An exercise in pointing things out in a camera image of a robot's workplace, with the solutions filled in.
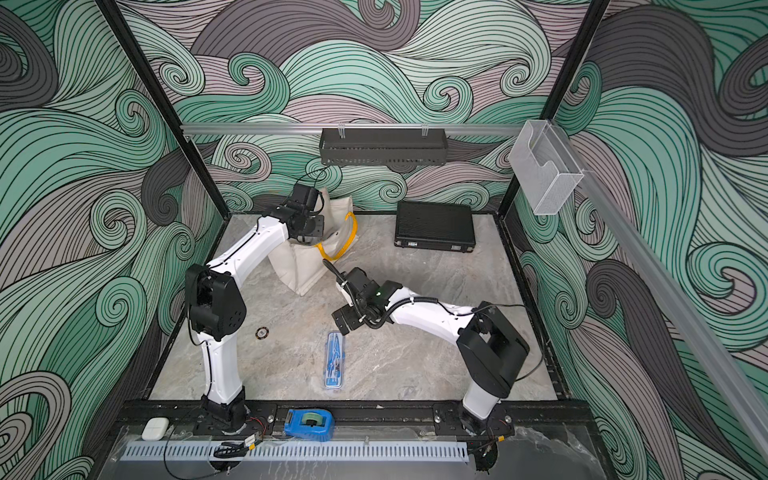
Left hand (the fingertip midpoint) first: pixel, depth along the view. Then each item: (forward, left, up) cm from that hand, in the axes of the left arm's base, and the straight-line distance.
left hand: (313, 221), depth 93 cm
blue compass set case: (-38, -9, -17) cm, 42 cm away
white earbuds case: (-54, +33, -16) cm, 65 cm away
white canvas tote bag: (-12, +3, -7) cm, 14 cm away
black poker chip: (-29, +14, -18) cm, 37 cm away
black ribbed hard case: (+12, -43, -15) cm, 47 cm away
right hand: (-28, -12, -11) cm, 32 cm away
